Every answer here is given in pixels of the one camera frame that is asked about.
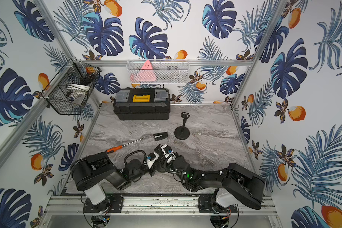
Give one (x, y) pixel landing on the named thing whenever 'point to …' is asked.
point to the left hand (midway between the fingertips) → (162, 158)
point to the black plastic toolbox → (142, 103)
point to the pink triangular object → (146, 74)
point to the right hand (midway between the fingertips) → (161, 151)
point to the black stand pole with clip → (185, 115)
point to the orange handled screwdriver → (111, 150)
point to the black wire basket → (70, 88)
